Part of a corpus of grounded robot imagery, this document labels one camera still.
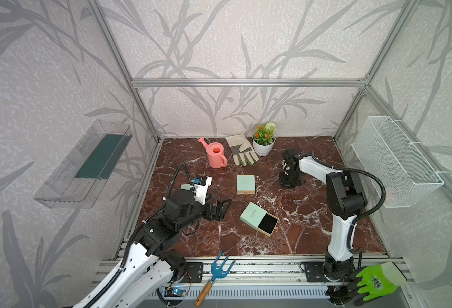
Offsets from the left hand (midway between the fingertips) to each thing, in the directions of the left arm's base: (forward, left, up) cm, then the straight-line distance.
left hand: (222, 199), depth 68 cm
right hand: (+20, -29, -23) cm, 42 cm away
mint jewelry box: (+19, -10, -21) cm, 30 cm away
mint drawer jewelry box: (+1, -15, -21) cm, 26 cm away
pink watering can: (+33, +6, -13) cm, 36 cm away
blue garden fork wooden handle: (-19, +3, -24) cm, 31 cm away
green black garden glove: (-23, -55, -20) cm, 63 cm away
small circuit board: (-25, +18, -25) cm, 39 cm away
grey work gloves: (+41, -9, -23) cm, 48 cm away
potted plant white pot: (+39, -19, -9) cm, 45 cm away
